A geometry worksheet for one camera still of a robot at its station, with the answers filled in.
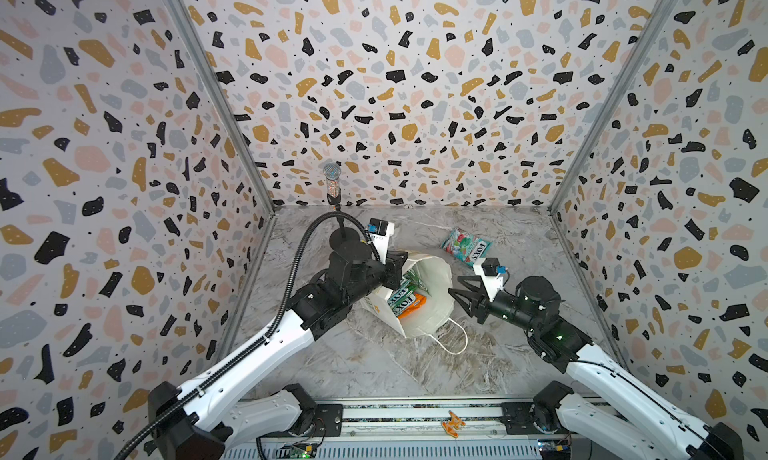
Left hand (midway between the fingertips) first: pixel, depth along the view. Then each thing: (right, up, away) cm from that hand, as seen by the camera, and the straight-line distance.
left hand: (409, 250), depth 67 cm
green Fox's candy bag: (+1, -11, +20) cm, 23 cm away
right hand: (+10, -8, +3) cm, 13 cm away
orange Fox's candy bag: (+4, -16, +21) cm, 26 cm away
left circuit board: (-26, -47, +3) cm, 54 cm away
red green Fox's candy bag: (+21, -1, +39) cm, 44 cm away
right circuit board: (+35, -48, +5) cm, 60 cm away
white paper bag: (+7, -19, +14) cm, 24 cm away
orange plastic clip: (+11, -43, +6) cm, 44 cm away
